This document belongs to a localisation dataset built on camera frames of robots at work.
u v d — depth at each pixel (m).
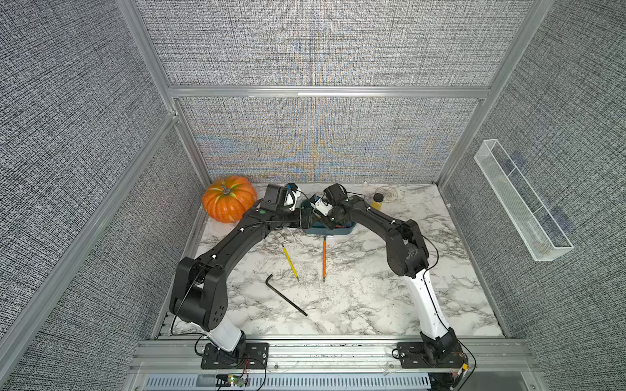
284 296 0.85
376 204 1.04
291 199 0.72
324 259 0.95
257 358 0.73
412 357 0.73
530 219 0.69
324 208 0.93
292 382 0.70
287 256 0.95
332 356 0.75
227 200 0.97
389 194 1.17
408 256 0.61
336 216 0.89
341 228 0.99
